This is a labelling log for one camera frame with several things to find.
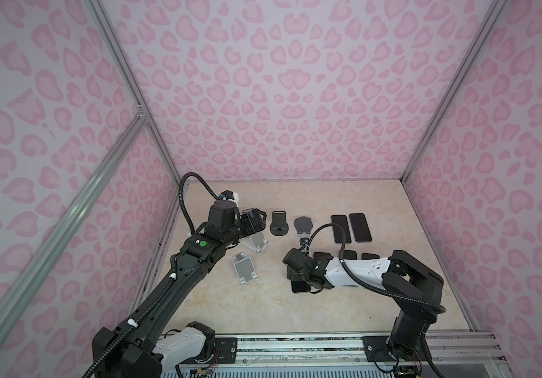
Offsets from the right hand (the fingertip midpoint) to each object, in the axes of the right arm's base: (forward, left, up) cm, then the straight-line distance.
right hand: (297, 268), depth 90 cm
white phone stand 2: (-2, +19, +4) cm, 20 cm away
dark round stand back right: (+21, -3, -1) cm, 21 cm away
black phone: (+7, -21, -2) cm, 23 cm away
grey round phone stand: (+2, +15, +33) cm, 37 cm away
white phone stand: (+8, +16, +5) cm, 18 cm away
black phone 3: (+21, -28, -3) cm, 36 cm away
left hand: (+7, +13, +25) cm, 29 cm away
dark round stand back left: (+17, +7, +2) cm, 19 cm away
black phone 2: (+23, -20, -1) cm, 30 cm away
